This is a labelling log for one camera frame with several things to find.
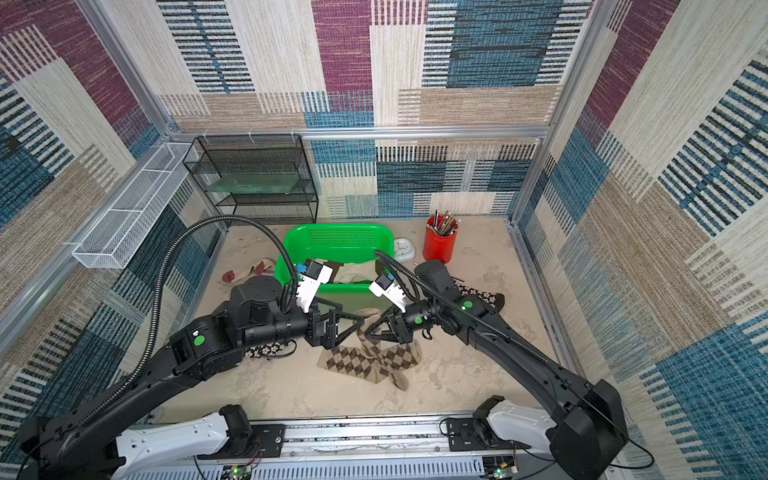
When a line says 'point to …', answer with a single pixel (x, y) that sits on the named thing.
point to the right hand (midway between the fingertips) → (374, 337)
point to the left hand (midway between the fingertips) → (354, 316)
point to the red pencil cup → (440, 237)
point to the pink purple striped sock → (264, 267)
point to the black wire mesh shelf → (258, 154)
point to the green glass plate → (255, 183)
